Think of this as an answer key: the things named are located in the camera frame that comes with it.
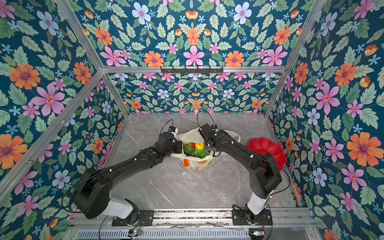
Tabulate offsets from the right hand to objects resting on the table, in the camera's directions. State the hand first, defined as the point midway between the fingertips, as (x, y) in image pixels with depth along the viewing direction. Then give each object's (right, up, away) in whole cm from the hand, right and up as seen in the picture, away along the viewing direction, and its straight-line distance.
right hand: (216, 143), depth 88 cm
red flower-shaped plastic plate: (+34, -3, +12) cm, 36 cm away
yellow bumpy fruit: (-10, -3, +6) cm, 12 cm away
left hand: (-19, +1, -2) cm, 19 cm away
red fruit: (-15, -1, +7) cm, 17 cm away
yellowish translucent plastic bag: (-13, -10, -8) cm, 18 cm away
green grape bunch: (-10, -7, +5) cm, 13 cm away
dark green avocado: (-17, -4, +3) cm, 18 cm away
